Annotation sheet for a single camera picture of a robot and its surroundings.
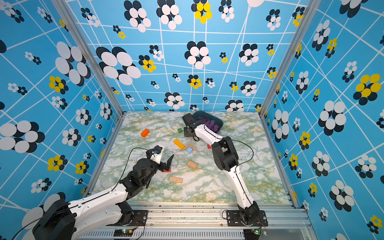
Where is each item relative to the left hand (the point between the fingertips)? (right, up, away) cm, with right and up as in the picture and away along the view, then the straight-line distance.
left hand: (167, 150), depth 81 cm
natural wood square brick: (+13, -10, +8) cm, 19 cm away
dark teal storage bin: (+27, +15, +27) cm, 41 cm away
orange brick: (-21, +8, +25) cm, 34 cm away
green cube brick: (+4, +10, +28) cm, 30 cm away
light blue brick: (+11, -3, +16) cm, 20 cm away
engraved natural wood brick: (+14, -2, +18) cm, 23 cm away
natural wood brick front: (+5, -18, +4) cm, 19 cm away
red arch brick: (+1, -10, -6) cm, 11 cm away
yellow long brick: (+4, +1, +22) cm, 22 cm away
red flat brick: (+25, -1, +21) cm, 33 cm away
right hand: (+12, +10, +25) cm, 29 cm away
